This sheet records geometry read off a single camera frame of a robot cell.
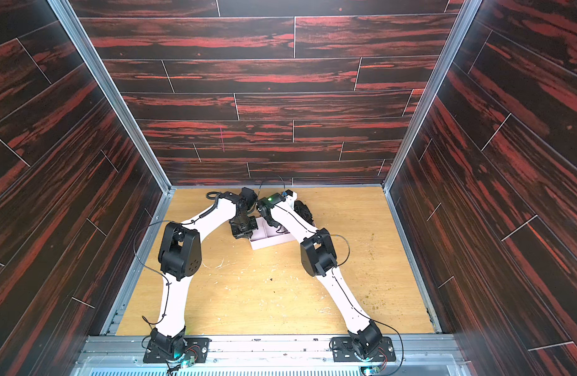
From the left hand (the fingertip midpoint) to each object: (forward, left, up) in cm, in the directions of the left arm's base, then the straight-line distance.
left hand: (257, 236), depth 98 cm
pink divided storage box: (+2, -4, -3) cm, 5 cm away
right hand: (+7, -22, +6) cm, 24 cm away
